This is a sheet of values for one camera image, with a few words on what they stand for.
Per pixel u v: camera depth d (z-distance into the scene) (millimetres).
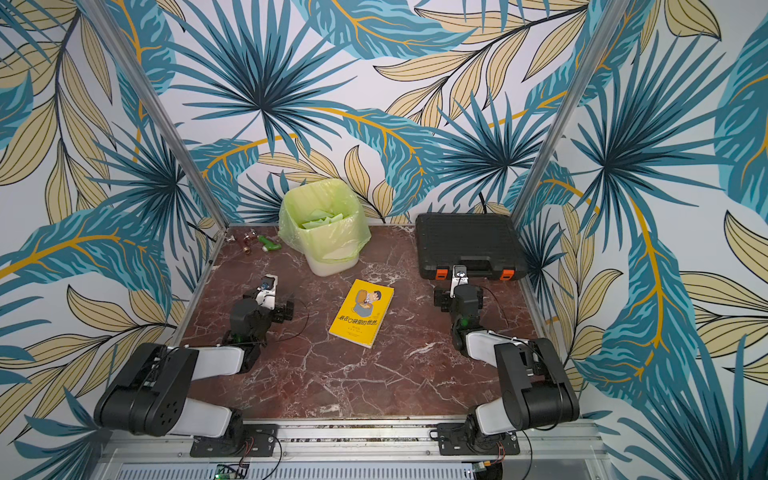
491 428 603
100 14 676
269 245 1103
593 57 753
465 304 694
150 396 432
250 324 694
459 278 780
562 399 426
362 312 947
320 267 994
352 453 732
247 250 1099
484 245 1074
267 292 770
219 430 613
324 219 1008
